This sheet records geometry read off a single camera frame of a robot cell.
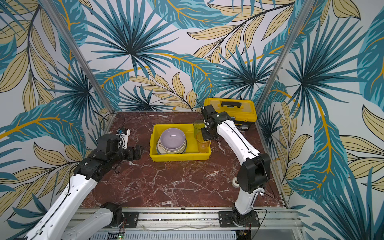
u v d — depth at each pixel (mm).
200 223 734
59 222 395
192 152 965
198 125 989
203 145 833
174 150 876
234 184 837
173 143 949
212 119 589
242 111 994
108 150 539
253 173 453
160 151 928
